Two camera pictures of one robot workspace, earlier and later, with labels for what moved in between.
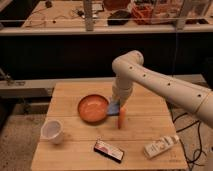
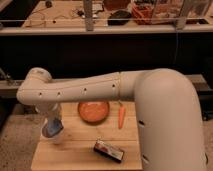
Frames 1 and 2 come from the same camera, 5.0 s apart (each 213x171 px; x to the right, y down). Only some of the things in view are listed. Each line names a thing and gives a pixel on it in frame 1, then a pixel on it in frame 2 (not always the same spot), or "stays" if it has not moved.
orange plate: (92, 109) stays
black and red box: (113, 154) stays
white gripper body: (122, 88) → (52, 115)
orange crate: (142, 13) stays
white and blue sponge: (113, 108) → (51, 129)
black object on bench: (120, 17) stays
